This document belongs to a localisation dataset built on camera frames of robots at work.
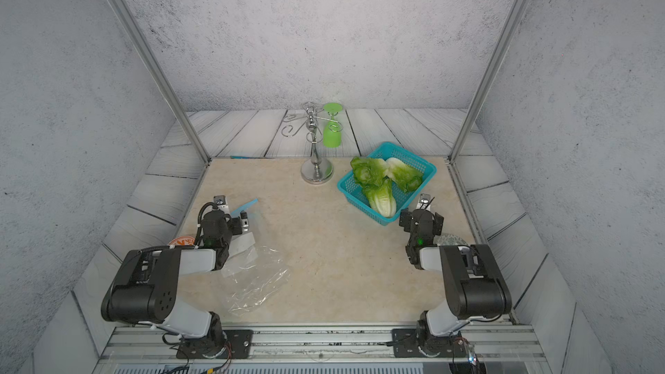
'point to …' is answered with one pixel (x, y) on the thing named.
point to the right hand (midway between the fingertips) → (424, 209)
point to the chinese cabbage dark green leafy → (370, 176)
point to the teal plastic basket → (354, 194)
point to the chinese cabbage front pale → (381, 198)
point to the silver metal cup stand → (316, 170)
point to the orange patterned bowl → (183, 241)
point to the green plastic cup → (332, 129)
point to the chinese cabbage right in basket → (407, 177)
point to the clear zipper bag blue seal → (252, 278)
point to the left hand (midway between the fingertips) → (233, 212)
